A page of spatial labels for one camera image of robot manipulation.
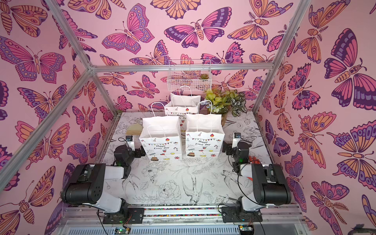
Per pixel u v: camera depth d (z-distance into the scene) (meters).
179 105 1.03
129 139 0.81
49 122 0.65
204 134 0.76
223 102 0.99
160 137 0.73
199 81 0.92
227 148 0.85
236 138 0.80
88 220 0.73
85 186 0.45
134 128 1.13
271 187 0.44
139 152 0.85
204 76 0.92
